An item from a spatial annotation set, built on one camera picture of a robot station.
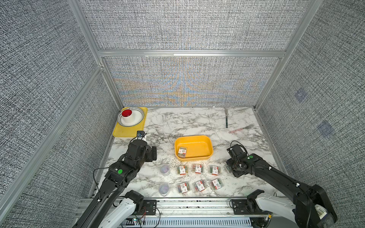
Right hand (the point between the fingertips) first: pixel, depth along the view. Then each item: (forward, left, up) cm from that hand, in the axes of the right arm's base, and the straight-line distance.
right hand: (227, 162), depth 85 cm
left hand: (+2, +43, +17) cm, 47 cm away
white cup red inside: (+38, +70, -1) cm, 80 cm away
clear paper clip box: (-4, +27, -2) cm, 28 cm away
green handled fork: (+42, -9, -6) cm, 44 cm away
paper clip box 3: (-5, +8, -2) cm, 9 cm away
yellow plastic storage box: (+11, +16, -4) cm, 20 cm away
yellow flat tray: (+26, +72, -4) cm, 77 cm away
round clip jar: (-15, +37, -2) cm, 40 cm away
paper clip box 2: (-3, +18, -3) cm, 18 cm away
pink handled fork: (+29, -22, -5) cm, 36 cm away
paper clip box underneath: (+8, +27, -2) cm, 28 cm away
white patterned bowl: (+40, +62, -4) cm, 74 cm away
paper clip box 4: (-12, +8, -2) cm, 15 cm away
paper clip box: (-14, +26, -2) cm, 30 cm away
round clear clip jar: (-4, +37, -2) cm, 38 cm away
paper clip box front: (-13, +17, -2) cm, 21 cm away
